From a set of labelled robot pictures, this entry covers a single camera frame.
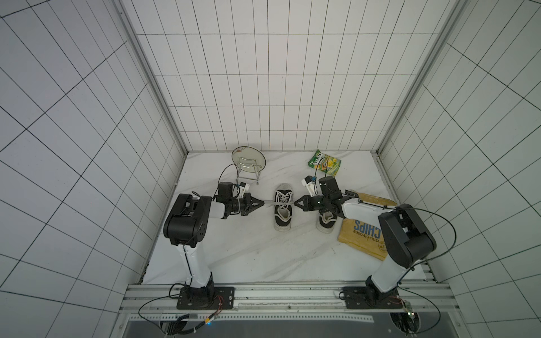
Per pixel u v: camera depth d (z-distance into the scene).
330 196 0.74
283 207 0.92
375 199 0.97
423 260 0.50
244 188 0.92
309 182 0.85
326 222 0.85
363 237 0.85
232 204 0.84
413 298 0.64
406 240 0.47
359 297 0.73
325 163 1.12
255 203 0.90
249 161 0.98
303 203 0.83
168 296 0.72
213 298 0.70
